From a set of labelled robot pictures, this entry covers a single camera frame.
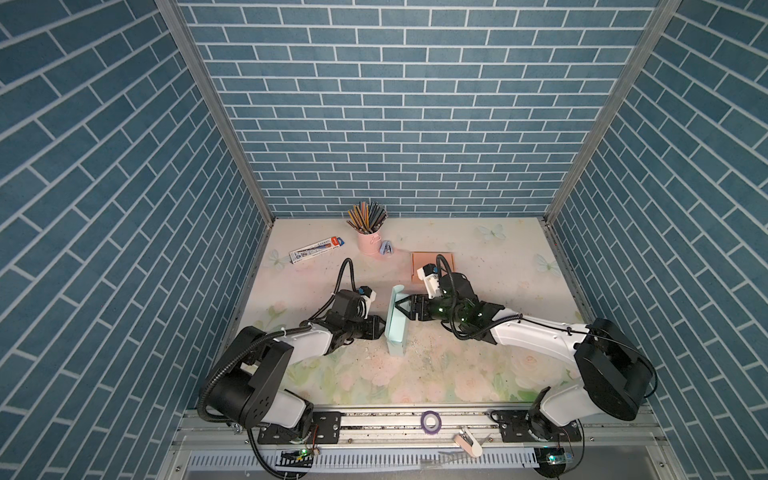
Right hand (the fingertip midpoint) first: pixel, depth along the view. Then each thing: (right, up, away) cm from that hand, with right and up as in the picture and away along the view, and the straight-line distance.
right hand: (398, 302), depth 81 cm
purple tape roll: (+10, -29, -7) cm, 31 cm away
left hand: (-5, -9, +9) cm, 13 cm away
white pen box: (-30, +15, +27) cm, 43 cm away
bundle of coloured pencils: (-11, +25, +24) cm, 37 cm away
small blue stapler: (-5, +15, +27) cm, 32 cm away
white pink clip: (+17, -31, -11) cm, 37 cm away
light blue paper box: (-1, -8, -1) cm, 8 cm away
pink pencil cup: (-10, +16, +24) cm, 30 cm away
